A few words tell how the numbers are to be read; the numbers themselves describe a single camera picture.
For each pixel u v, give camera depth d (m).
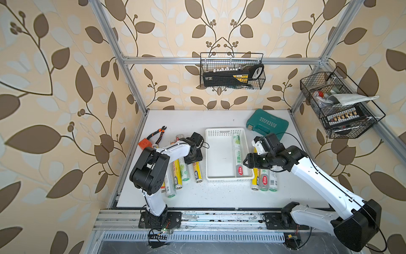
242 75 0.81
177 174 0.87
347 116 0.67
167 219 0.73
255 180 0.83
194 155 0.79
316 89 0.84
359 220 0.37
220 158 0.97
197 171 0.87
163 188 0.82
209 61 0.91
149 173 0.48
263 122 1.08
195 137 0.77
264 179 0.84
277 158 0.55
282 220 0.68
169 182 0.83
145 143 0.97
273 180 0.83
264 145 0.62
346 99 0.64
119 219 0.76
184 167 0.88
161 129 1.08
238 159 0.90
